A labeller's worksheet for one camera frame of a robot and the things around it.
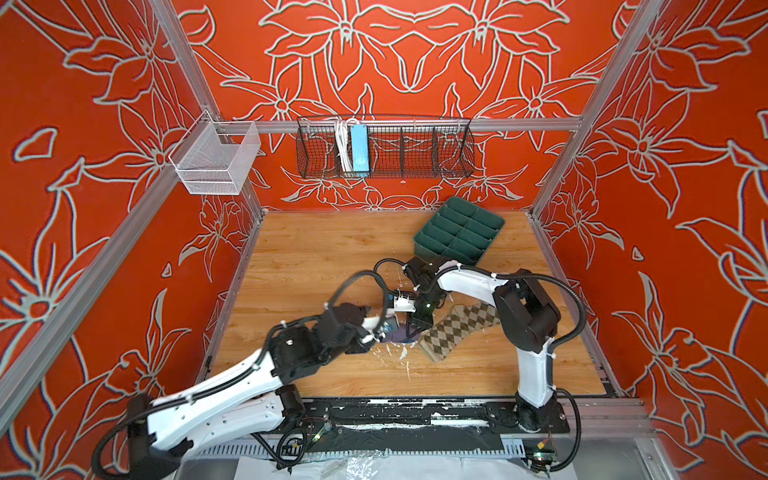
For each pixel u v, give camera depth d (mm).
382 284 553
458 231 1052
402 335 819
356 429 721
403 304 797
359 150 899
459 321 893
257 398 600
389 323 589
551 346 532
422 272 712
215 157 935
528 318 510
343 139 882
